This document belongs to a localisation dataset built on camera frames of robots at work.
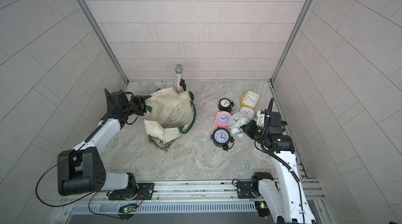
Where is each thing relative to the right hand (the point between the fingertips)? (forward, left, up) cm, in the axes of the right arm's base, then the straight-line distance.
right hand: (241, 125), depth 74 cm
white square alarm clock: (+16, -9, -14) cm, 23 cm away
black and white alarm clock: (+1, +9, -15) cm, 18 cm away
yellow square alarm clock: (+27, -13, -14) cm, 33 cm away
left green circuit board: (-28, +51, -12) cm, 60 cm away
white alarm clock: (+4, +1, -4) cm, 6 cm away
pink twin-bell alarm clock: (+13, +7, -15) cm, 21 cm away
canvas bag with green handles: (+19, +40, -13) cm, 46 cm away
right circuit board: (-32, -6, -19) cm, 38 cm away
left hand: (+19, +44, +3) cm, 48 cm away
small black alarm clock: (+23, +4, -14) cm, 27 cm away
